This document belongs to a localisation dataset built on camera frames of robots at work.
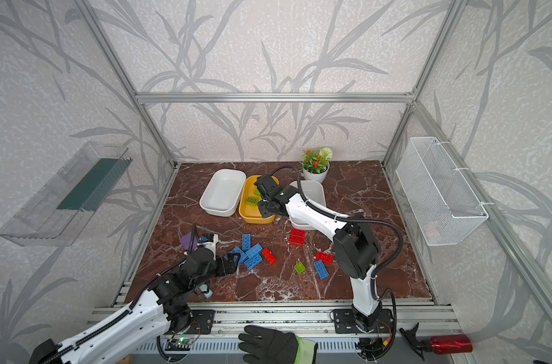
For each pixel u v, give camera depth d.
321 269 0.84
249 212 1.00
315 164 0.99
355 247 0.49
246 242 0.91
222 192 1.10
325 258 0.87
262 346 0.69
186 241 0.92
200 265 0.62
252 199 1.03
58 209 0.65
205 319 0.74
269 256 0.86
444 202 0.62
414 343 0.69
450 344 0.68
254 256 0.87
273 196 0.67
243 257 0.86
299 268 0.84
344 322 0.74
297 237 0.95
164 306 0.55
